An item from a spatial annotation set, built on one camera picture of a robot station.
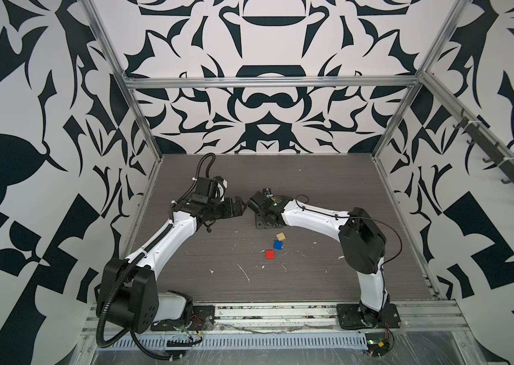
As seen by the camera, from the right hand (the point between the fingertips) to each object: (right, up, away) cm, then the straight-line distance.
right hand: (263, 221), depth 91 cm
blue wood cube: (+6, -9, 0) cm, 11 cm away
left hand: (-10, +8, -7) cm, 14 cm away
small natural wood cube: (+7, -6, +1) cm, 9 cm away
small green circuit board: (+35, -34, -20) cm, 53 cm away
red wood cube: (+2, -13, -1) cm, 13 cm away
